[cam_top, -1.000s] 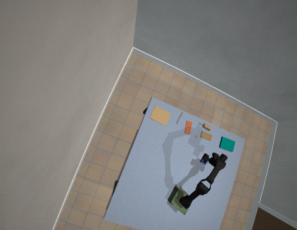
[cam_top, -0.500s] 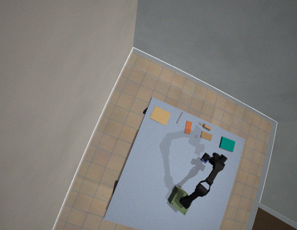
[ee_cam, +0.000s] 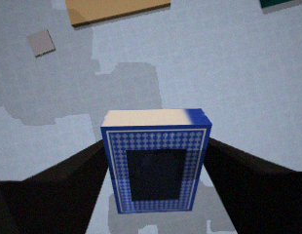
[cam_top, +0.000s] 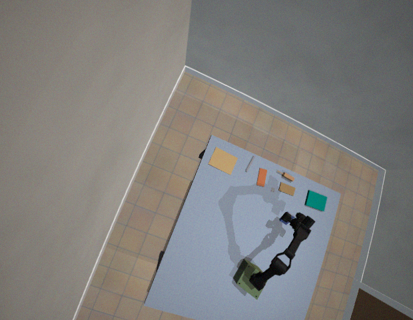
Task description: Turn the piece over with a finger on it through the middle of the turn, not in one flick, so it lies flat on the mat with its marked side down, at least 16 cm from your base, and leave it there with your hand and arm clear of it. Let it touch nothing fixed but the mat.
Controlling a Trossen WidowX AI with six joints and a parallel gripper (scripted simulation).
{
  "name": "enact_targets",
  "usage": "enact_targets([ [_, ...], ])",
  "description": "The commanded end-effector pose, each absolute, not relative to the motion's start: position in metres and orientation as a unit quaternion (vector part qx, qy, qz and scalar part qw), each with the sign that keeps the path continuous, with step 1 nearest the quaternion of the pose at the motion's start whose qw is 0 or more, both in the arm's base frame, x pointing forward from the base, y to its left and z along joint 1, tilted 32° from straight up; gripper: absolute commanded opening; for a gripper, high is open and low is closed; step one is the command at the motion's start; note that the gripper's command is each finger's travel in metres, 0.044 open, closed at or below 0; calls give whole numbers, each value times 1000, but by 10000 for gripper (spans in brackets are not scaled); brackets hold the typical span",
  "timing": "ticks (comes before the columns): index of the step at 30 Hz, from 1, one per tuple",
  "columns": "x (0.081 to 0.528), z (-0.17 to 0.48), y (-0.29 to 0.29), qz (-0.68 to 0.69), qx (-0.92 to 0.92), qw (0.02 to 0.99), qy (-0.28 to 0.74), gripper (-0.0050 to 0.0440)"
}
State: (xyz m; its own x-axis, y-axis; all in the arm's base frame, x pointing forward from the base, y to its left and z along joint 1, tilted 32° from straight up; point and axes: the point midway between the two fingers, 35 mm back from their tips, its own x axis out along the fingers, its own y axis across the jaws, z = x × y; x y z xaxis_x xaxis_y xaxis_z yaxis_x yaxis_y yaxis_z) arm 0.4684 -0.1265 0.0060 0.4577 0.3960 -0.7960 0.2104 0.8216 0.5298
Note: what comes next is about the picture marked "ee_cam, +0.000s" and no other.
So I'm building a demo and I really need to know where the grey square tile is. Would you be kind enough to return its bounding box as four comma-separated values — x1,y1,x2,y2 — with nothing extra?
26,29,56,57

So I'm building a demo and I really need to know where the green flat rectangular block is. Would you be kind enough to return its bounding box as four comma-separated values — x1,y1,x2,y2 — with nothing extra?
259,0,292,9

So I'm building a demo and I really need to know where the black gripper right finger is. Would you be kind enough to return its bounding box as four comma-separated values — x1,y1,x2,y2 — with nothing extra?
203,137,302,234

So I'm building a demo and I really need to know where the tan flat board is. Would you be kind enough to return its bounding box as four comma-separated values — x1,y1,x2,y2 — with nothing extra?
65,0,170,28

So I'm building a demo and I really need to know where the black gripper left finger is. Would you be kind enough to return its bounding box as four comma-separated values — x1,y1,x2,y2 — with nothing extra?
0,139,108,234

